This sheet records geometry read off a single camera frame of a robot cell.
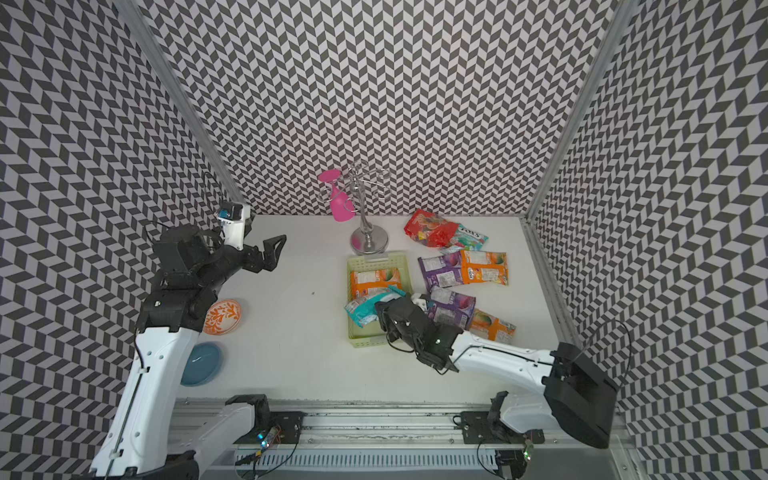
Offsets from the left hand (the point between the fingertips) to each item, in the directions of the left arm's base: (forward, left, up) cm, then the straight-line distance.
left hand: (265, 235), depth 67 cm
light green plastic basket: (-14, -23, -23) cm, 36 cm away
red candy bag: (+28, -42, -29) cm, 58 cm away
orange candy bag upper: (+13, -59, -32) cm, 69 cm away
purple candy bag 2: (-1, -46, -33) cm, 56 cm away
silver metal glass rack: (+26, -19, -32) cm, 46 cm away
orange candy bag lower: (-8, -58, -34) cm, 67 cm away
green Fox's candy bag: (+26, -56, -33) cm, 70 cm away
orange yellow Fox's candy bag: (+9, -18, -34) cm, 39 cm away
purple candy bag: (+12, -45, -32) cm, 57 cm away
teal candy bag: (-9, -21, -20) cm, 30 cm away
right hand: (-8, -23, -20) cm, 32 cm away
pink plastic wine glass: (+31, -10, -19) cm, 38 cm away
